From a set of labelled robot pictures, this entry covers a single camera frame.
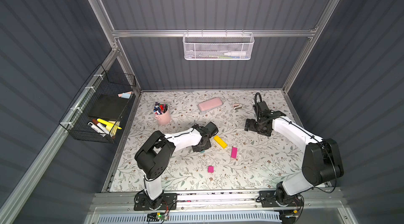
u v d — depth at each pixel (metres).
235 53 0.88
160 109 0.94
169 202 0.74
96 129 0.67
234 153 0.89
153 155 0.49
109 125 0.69
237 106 1.08
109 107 0.73
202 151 0.89
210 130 0.74
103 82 0.80
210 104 1.09
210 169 0.84
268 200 0.73
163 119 0.97
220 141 0.94
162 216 0.70
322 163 0.45
